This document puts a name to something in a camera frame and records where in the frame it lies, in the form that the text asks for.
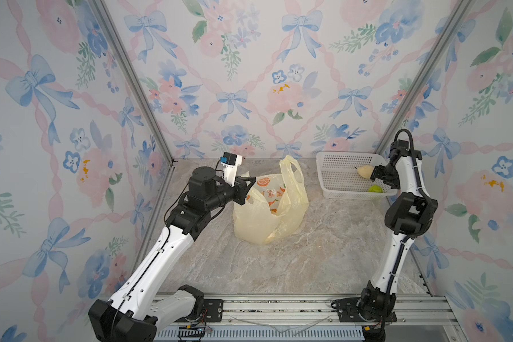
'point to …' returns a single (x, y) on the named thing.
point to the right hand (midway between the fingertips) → (385, 180)
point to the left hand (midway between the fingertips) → (255, 178)
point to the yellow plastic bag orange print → (276, 204)
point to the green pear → (375, 189)
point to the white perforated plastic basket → (339, 179)
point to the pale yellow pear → (365, 171)
